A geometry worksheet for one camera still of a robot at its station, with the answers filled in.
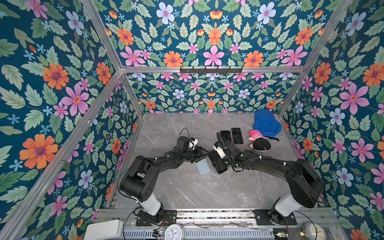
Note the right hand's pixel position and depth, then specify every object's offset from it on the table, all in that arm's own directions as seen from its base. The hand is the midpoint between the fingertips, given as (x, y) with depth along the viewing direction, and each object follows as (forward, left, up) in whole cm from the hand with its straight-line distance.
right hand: (216, 160), depth 88 cm
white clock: (-35, +21, -1) cm, 41 cm away
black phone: (+21, -16, -5) cm, 27 cm away
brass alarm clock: (-34, -39, -1) cm, 52 cm away
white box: (-34, +53, -1) cm, 63 cm away
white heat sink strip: (-35, +8, -7) cm, 37 cm away
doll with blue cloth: (+29, -39, -4) cm, 48 cm away
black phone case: (+21, -8, -4) cm, 23 cm away
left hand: (+2, +4, +6) cm, 8 cm away
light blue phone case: (-2, +8, -5) cm, 10 cm away
